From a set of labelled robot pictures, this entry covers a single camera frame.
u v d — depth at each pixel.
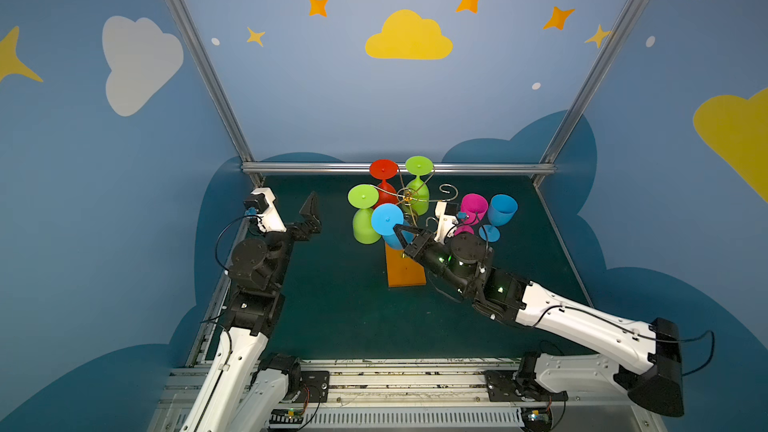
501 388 0.75
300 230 0.57
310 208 0.58
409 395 0.74
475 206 0.94
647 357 0.40
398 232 0.64
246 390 0.45
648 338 0.41
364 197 0.72
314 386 0.75
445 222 0.60
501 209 0.95
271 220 0.55
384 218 0.66
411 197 0.75
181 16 0.76
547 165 1.15
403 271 0.92
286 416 0.73
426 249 0.57
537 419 0.73
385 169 0.77
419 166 0.78
